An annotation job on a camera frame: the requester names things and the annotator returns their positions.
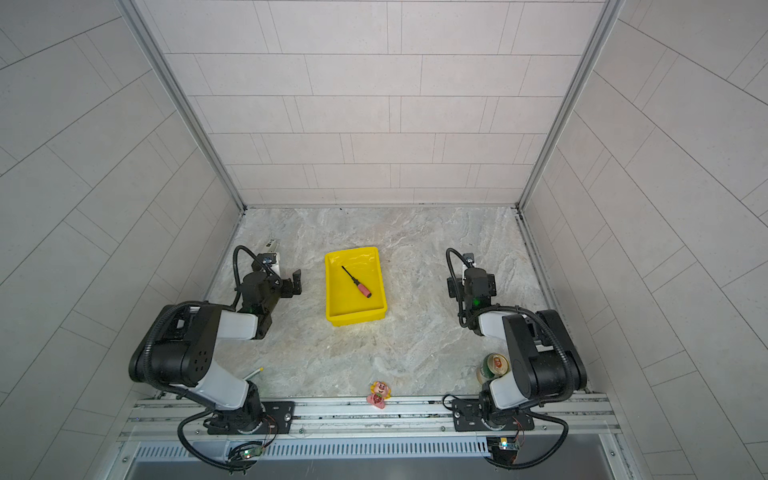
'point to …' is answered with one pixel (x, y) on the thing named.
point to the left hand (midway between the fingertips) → (292, 264)
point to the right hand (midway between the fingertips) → (468, 273)
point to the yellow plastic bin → (346, 303)
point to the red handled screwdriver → (362, 288)
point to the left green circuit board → (252, 451)
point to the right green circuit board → (503, 449)
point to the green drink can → (494, 365)
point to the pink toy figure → (379, 392)
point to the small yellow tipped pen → (261, 369)
